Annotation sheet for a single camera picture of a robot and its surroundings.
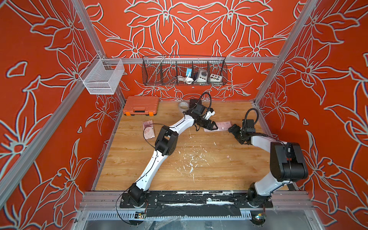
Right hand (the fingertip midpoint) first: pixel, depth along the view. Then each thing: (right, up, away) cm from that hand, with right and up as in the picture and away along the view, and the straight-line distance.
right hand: (229, 130), depth 96 cm
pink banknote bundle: (-57, 0, +4) cm, 57 cm away
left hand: (-9, +3, +4) cm, 11 cm away
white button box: (-10, +35, -2) cm, 37 cm away
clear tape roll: (-31, +18, +22) cm, 42 cm away
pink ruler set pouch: (-3, +2, +7) cm, 8 cm away
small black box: (-23, +22, +25) cm, 41 cm away
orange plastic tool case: (-66, +18, +19) cm, 72 cm away
